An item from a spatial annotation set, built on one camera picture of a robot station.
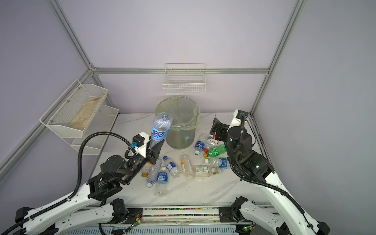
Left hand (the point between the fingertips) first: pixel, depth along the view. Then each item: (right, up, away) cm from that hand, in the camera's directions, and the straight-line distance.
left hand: (158, 139), depth 60 cm
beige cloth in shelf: (-45, +9, +16) cm, 49 cm away
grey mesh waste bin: (+7, -3, +30) cm, 31 cm away
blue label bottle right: (+30, -17, +28) cm, 44 cm away
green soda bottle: (+30, -11, +32) cm, 45 cm away
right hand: (+26, +7, +2) cm, 27 cm away
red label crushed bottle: (+28, -5, +40) cm, 49 cm away
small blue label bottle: (+2, -19, +25) cm, 32 cm away
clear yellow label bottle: (+11, -19, +26) cm, 34 cm away
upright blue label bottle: (-4, -30, +22) cm, 38 cm away
